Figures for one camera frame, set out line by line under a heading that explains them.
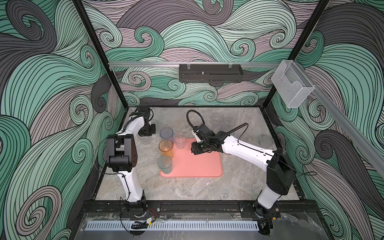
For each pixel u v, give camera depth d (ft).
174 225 2.29
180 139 3.21
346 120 1.97
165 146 3.19
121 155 1.68
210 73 3.14
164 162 2.93
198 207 2.46
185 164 2.90
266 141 3.20
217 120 3.59
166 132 2.95
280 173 1.44
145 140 3.21
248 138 3.32
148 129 2.74
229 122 3.57
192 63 3.06
